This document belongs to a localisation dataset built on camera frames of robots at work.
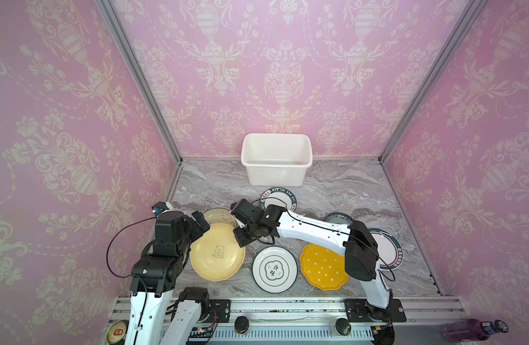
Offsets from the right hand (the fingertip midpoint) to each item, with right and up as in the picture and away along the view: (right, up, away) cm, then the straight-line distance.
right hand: (239, 238), depth 79 cm
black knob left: (+3, -21, -16) cm, 26 cm away
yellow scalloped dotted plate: (+32, -12, +4) cm, 35 cm away
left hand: (-13, +8, -10) cm, 18 cm away
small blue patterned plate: (+43, +5, +17) cm, 46 cm away
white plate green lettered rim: (+16, +14, +27) cm, 34 cm away
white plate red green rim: (+61, -8, +10) cm, 63 cm away
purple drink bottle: (+72, -23, -16) cm, 77 cm away
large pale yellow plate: (-8, -5, -1) cm, 10 cm away
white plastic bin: (+15, +32, +34) cm, 49 cm away
